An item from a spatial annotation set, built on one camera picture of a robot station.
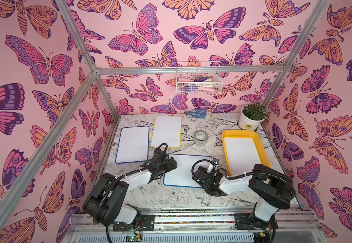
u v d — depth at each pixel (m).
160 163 0.72
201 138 1.06
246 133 1.04
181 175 0.89
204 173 0.72
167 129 1.14
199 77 0.95
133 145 1.03
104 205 0.43
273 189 0.46
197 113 1.20
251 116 0.98
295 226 0.74
